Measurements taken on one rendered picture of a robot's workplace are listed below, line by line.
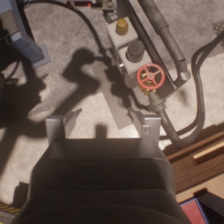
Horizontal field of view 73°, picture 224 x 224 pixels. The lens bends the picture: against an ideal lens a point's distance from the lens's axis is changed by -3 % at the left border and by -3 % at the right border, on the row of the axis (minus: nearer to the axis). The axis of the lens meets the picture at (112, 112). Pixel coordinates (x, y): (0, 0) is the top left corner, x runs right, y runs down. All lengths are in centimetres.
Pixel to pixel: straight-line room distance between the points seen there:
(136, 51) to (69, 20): 84
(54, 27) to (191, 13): 89
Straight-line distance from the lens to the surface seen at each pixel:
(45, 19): 130
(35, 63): 115
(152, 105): 46
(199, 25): 121
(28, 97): 110
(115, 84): 93
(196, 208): 50
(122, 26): 50
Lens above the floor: 90
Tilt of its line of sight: 81 degrees down
